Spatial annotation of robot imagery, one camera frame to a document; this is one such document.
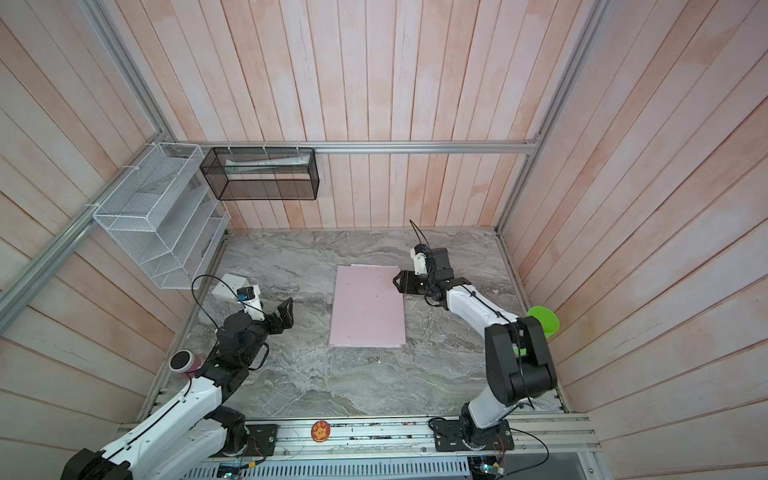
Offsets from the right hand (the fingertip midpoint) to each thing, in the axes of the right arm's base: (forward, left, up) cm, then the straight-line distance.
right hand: (402, 279), depth 92 cm
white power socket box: (-1, +59, -6) cm, 59 cm away
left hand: (-12, +35, +4) cm, 37 cm away
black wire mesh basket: (+23, +44, +23) cm, 54 cm away
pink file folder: (-7, +11, -9) cm, 15 cm away
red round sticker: (-41, +21, -10) cm, 47 cm away
